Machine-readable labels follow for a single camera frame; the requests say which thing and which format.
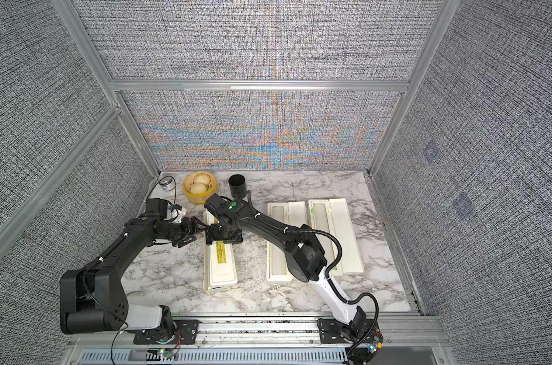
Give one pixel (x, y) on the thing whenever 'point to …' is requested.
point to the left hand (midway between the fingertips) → (205, 229)
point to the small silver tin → (168, 183)
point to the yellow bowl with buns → (198, 186)
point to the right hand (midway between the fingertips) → (215, 237)
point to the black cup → (238, 185)
